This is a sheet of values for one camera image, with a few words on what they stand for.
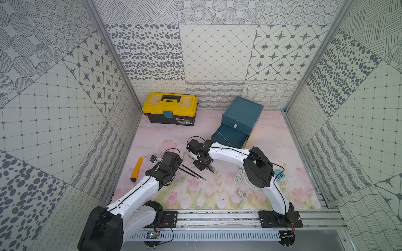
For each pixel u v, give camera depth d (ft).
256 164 1.94
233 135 2.97
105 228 1.28
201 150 2.21
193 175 2.89
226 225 2.40
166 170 2.13
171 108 3.28
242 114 2.92
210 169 2.96
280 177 2.81
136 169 2.94
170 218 2.41
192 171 2.96
